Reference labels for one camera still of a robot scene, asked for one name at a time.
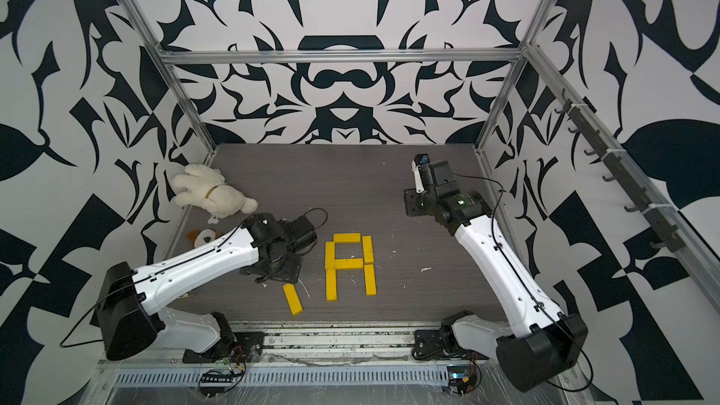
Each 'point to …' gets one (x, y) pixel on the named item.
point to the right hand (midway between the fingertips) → (413, 192)
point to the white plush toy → (205, 188)
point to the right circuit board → (457, 378)
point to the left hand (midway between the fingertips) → (276, 265)
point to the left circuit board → (215, 384)
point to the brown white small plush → (197, 238)
